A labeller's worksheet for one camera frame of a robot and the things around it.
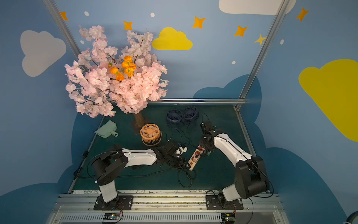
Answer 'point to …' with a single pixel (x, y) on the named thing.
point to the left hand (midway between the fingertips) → (188, 165)
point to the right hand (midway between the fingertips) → (205, 143)
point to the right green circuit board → (228, 218)
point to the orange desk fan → (151, 134)
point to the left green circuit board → (111, 216)
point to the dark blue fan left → (174, 117)
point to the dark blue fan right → (190, 113)
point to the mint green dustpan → (108, 129)
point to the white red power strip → (195, 157)
